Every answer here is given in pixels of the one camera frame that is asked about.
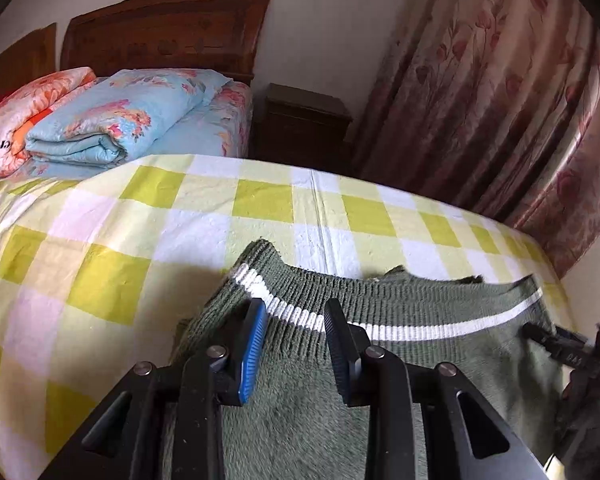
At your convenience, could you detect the green knit sweater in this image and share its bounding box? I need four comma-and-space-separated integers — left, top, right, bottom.
164, 240, 562, 479

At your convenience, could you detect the yellow checked bed sheet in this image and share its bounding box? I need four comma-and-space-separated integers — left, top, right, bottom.
0, 155, 565, 479

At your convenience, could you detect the dark wooden nightstand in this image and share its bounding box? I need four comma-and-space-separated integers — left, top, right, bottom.
248, 84, 352, 172

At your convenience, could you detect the blue floral folded quilt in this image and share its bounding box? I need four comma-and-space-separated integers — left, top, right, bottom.
24, 68, 232, 166

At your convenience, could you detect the large wooden headboard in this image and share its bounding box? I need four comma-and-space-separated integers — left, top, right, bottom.
59, 0, 271, 84

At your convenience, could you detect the pink floral curtain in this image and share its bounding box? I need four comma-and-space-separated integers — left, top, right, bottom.
352, 0, 600, 275

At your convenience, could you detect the pink floral folded quilt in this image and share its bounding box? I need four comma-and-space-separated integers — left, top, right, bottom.
0, 67, 96, 178

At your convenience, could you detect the small wooden headboard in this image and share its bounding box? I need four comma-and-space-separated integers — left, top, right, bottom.
0, 23, 57, 99

